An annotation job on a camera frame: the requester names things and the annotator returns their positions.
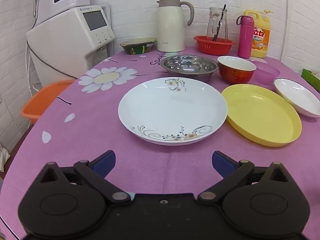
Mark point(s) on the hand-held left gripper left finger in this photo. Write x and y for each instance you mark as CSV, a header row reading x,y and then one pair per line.
x,y
105,161

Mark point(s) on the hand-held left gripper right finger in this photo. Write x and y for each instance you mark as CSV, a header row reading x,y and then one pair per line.
x,y
221,161

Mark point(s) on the yellow plate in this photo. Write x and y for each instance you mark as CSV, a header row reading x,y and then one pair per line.
x,y
260,115

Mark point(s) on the large white floral plate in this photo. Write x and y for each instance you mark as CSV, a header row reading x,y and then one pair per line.
x,y
172,110

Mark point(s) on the small white dark-rimmed plate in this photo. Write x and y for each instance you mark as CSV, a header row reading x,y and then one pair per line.
x,y
297,97

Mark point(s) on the stainless steel bowl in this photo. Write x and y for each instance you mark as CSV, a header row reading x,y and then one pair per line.
x,y
188,66

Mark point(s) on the purple floral tablecloth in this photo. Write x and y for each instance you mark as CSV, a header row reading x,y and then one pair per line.
x,y
75,135

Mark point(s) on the red bowl white inside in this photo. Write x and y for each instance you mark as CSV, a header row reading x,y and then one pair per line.
x,y
235,76

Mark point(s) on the orange plastic basin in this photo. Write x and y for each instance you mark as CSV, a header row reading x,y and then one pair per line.
x,y
37,105

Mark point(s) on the purple plastic bowl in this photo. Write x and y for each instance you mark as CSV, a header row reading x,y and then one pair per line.
x,y
267,73

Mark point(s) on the white crumpled bag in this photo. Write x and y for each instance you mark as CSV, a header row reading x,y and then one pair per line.
x,y
3,157

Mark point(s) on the red plastic colander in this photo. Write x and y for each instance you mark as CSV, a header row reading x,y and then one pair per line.
x,y
212,47

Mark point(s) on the green instant noodle bowl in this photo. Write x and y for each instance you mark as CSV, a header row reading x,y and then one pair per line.
x,y
137,47

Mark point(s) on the green box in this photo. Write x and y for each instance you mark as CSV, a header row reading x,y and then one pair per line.
x,y
310,78

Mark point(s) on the pink thermos bottle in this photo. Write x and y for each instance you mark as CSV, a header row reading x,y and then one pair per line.
x,y
245,40

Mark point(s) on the yellow detergent bottle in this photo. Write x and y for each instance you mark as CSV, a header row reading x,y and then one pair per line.
x,y
261,42

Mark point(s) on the white water dispenser with screen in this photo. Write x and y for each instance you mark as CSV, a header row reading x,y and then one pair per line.
x,y
62,37

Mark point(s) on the glass pitcher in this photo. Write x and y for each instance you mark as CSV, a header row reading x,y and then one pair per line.
x,y
223,27

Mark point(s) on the black utensil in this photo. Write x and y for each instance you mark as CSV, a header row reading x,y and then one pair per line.
x,y
219,23

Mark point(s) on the cream thermos jug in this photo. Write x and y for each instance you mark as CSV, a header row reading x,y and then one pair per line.
x,y
170,27

